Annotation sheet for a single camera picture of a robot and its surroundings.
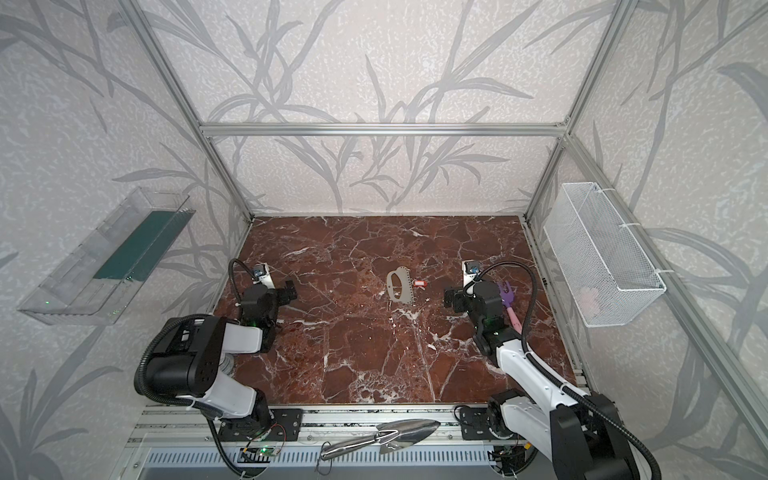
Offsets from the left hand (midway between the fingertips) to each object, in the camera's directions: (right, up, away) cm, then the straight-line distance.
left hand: (278, 268), depth 93 cm
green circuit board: (+7, -41, -23) cm, 48 cm away
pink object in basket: (+85, -6, -20) cm, 88 cm away
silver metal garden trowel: (+37, -38, -22) cm, 58 cm away
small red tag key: (+46, -6, +8) cm, 47 cm away
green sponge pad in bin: (-17, +7, -29) cm, 34 cm away
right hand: (+57, 0, -7) cm, 58 cm away
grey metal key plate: (+39, -6, +7) cm, 40 cm away
